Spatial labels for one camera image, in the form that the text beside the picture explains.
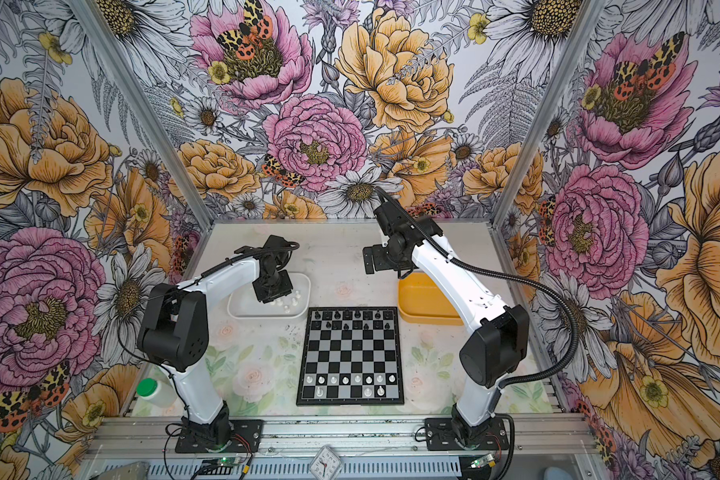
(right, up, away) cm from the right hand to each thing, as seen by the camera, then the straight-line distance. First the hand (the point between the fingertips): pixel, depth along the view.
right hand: (387, 272), depth 81 cm
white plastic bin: (-28, -12, +16) cm, 34 cm away
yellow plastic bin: (+12, -11, +20) cm, 26 cm away
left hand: (-32, -10, +12) cm, 36 cm away
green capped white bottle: (-56, -28, -8) cm, 63 cm away
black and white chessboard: (-10, -24, +5) cm, 26 cm away
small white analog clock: (-15, -43, -12) cm, 47 cm away
